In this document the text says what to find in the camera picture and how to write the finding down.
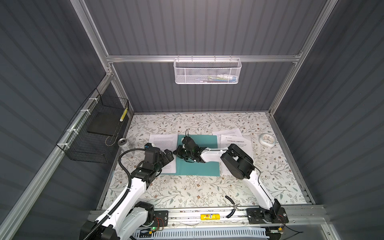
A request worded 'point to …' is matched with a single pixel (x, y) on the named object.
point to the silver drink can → (122, 142)
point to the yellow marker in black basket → (124, 114)
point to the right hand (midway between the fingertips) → (172, 154)
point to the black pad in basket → (106, 123)
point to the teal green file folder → (210, 169)
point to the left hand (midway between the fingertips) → (166, 155)
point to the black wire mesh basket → (92, 135)
